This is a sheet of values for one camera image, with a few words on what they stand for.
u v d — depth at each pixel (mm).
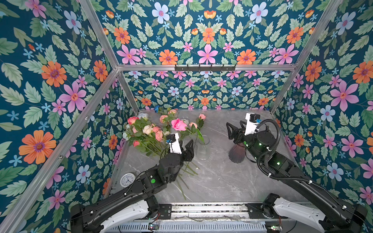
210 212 749
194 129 664
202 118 1110
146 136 976
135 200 463
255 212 728
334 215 397
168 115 1114
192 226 702
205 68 929
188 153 591
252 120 536
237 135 573
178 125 551
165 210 736
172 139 566
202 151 858
